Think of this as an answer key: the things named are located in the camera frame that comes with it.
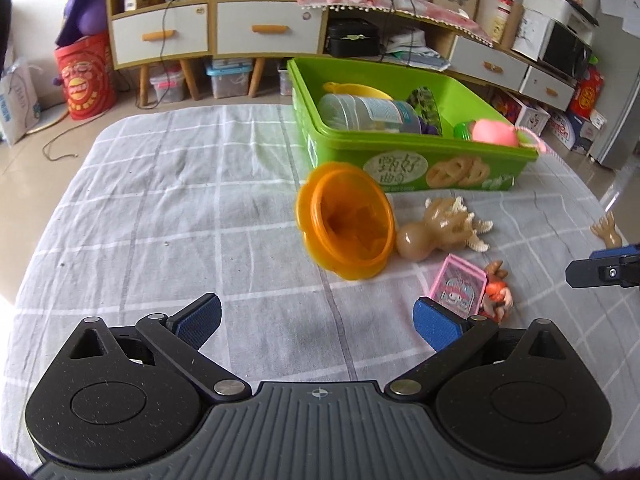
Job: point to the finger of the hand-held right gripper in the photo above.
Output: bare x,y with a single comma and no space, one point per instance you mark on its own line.
582,272

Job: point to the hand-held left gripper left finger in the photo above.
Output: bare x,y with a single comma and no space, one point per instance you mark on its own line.
197,320

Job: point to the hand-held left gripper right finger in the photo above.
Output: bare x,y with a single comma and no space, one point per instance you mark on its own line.
439,327

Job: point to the pink card box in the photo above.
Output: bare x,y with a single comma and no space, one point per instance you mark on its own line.
457,290

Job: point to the small tan squid toy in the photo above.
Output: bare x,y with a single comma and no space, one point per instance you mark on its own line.
612,237

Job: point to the small orange brown figure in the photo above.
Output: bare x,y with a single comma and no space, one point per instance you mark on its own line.
497,295

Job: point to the large tan squid toy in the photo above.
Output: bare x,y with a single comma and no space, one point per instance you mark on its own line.
417,242

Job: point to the beige starfish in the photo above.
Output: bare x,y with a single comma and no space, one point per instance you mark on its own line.
477,242

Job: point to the orange pumpkin-shaped toy bowl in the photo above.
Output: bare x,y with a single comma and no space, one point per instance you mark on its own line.
345,225

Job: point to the pink pig toy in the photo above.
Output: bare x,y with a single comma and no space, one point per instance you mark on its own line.
492,132

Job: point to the yellow green toy corn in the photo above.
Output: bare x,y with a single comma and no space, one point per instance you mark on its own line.
462,131

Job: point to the green plastic storage box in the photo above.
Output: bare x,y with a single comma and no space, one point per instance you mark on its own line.
460,97

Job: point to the leopard hair claw clip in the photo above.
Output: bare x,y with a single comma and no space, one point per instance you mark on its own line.
425,102

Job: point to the clear cotton swab jar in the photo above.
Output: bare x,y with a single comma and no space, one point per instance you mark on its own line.
370,112

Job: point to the yellow toy pot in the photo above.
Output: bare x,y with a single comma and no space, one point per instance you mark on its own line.
360,91

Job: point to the grey checked sheet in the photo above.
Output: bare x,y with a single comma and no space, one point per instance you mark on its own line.
175,210

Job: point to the white red carton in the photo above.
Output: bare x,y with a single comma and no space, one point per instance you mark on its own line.
570,130

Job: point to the white printed carton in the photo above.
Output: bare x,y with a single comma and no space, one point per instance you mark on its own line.
525,115

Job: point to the grey refrigerator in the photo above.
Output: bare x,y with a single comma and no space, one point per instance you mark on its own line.
617,85

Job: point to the white microwave oven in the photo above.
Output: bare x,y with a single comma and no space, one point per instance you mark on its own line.
560,50

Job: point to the clear storage box pink contents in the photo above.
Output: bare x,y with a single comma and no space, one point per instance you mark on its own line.
167,85

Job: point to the clear storage box blue lid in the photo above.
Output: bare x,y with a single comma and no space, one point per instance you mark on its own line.
230,80

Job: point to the wooden cabinet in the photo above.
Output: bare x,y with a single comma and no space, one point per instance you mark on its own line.
256,77

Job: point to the red printed bucket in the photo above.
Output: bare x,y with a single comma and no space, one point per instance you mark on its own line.
85,80

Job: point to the white printer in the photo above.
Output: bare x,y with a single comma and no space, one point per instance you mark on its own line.
560,5

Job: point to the tall red white bottle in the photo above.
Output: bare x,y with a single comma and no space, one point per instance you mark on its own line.
502,10

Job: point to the stack of folded cloths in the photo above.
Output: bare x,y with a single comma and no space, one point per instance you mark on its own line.
415,52

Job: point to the white paper bag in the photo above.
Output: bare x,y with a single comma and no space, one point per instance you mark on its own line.
15,105

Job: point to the black case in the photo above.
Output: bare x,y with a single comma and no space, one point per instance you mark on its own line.
352,40

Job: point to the purple plush toy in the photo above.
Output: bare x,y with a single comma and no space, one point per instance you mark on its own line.
85,10

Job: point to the pink lace cloth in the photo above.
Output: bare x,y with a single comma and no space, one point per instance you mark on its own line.
375,0

